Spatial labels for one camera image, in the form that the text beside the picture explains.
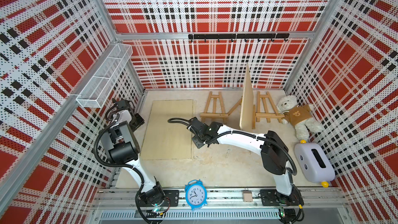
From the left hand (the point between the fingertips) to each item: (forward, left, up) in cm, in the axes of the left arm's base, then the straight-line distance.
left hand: (142, 123), depth 96 cm
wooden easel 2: (+16, -46, -6) cm, 49 cm away
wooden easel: (+9, -81, -4) cm, 82 cm away
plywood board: (-10, -15, -4) cm, 19 cm away
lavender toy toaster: (-26, -95, +4) cm, 98 cm away
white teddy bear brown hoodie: (+4, -99, +2) cm, 99 cm away
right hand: (-12, -38, +4) cm, 40 cm away
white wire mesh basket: (+13, +26, +16) cm, 33 cm away
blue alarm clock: (-38, -36, -2) cm, 52 cm away
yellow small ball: (-35, -98, 0) cm, 104 cm away
